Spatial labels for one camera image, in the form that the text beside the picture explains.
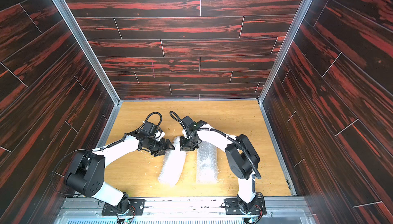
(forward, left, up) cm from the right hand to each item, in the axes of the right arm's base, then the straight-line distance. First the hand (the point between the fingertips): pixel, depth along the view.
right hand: (185, 147), depth 89 cm
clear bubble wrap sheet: (-11, +5, +1) cm, 12 cm away
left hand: (-2, +7, +1) cm, 8 cm away
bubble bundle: (-14, -13, +4) cm, 19 cm away
